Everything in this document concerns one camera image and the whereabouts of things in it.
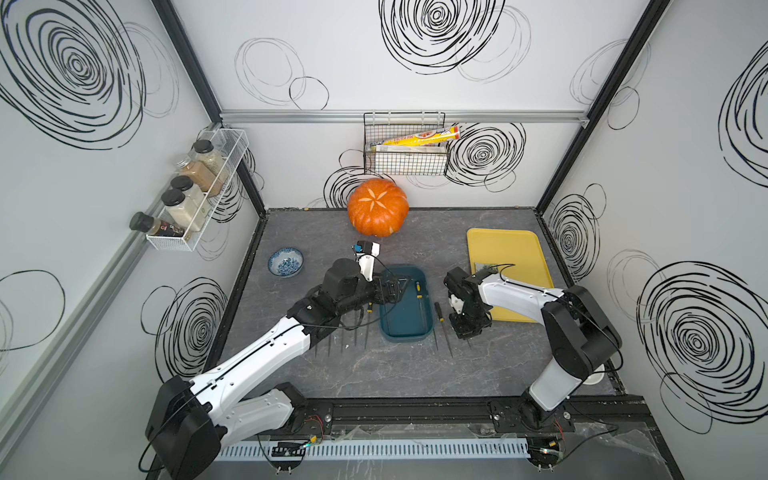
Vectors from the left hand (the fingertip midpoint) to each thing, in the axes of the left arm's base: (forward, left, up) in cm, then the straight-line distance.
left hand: (398, 277), depth 73 cm
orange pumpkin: (+34, +7, -10) cm, 36 cm away
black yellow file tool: (+2, +8, -24) cm, 26 cm away
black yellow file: (-6, +12, -23) cm, 27 cm away
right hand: (-5, -21, -23) cm, 31 cm away
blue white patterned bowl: (+19, +38, -22) cm, 48 cm away
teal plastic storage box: (-1, -5, -22) cm, 22 cm away
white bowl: (-17, -51, -18) cm, 57 cm away
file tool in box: (+9, -7, -22) cm, 25 cm away
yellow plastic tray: (+29, -47, -24) cm, 61 cm away
